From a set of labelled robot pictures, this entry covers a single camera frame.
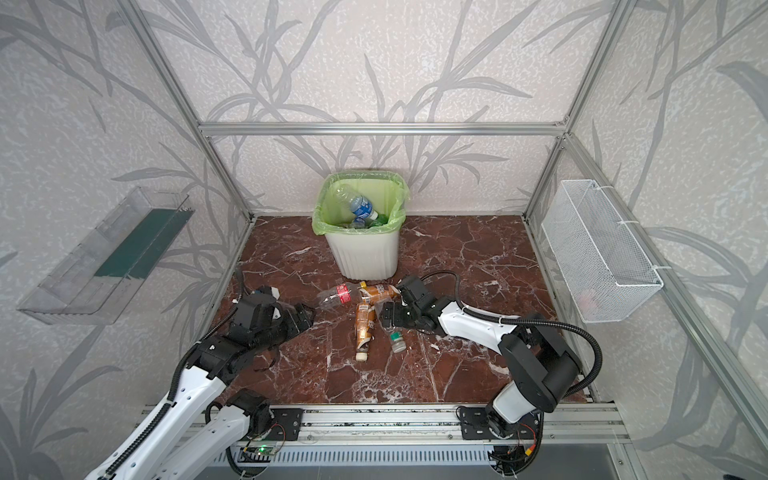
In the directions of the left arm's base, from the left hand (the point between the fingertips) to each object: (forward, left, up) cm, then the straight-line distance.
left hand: (311, 309), depth 78 cm
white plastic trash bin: (+16, -13, +2) cm, 21 cm away
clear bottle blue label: (+33, -10, +6) cm, 35 cm away
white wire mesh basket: (-1, -66, +21) cm, 69 cm away
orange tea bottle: (+11, -17, -10) cm, 23 cm away
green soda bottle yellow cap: (+34, -17, -2) cm, 38 cm away
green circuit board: (-30, +10, -14) cm, 34 cm away
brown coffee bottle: (0, -13, -11) cm, 17 cm away
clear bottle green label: (-3, -22, -12) cm, 26 cm away
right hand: (+5, -21, -9) cm, 23 cm away
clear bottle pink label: (+10, -6, -10) cm, 16 cm away
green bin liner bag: (+37, -19, +9) cm, 42 cm away
